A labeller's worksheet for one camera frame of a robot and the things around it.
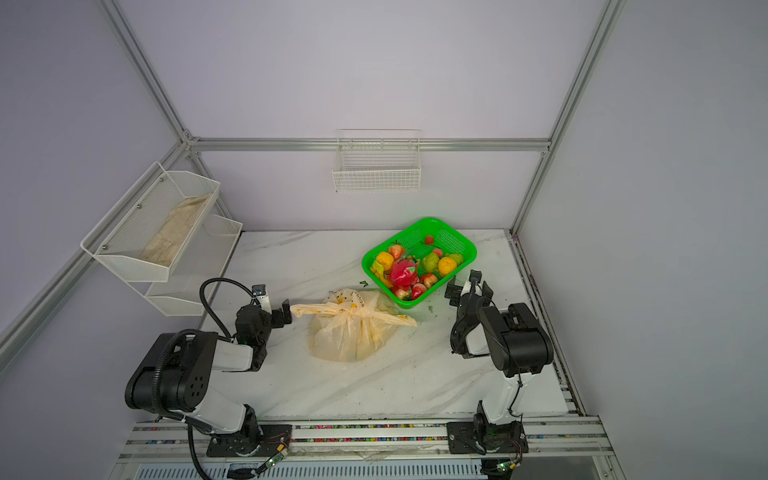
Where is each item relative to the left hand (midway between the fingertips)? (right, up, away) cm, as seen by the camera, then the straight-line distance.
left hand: (271, 303), depth 94 cm
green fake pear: (+62, +14, +10) cm, 65 cm away
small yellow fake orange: (+58, +12, +6) cm, 59 cm away
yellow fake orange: (+37, +14, +4) cm, 40 cm away
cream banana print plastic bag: (+28, -4, -14) cm, 31 cm away
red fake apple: (+48, +4, +2) cm, 48 cm away
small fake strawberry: (+54, +22, +21) cm, 61 cm away
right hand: (+64, +8, 0) cm, 64 cm away
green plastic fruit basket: (+49, +21, +20) cm, 57 cm away
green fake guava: (+52, +13, +9) cm, 55 cm away
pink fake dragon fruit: (+43, +9, -2) cm, 44 cm away
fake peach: (+40, +17, +7) cm, 44 cm away
